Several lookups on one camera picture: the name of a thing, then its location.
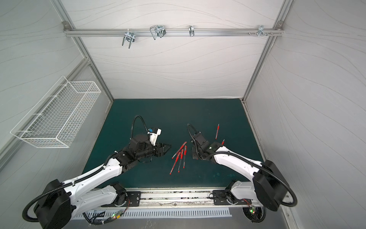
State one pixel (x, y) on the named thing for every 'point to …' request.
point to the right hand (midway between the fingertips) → (195, 150)
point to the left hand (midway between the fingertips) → (167, 146)
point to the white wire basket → (55, 119)
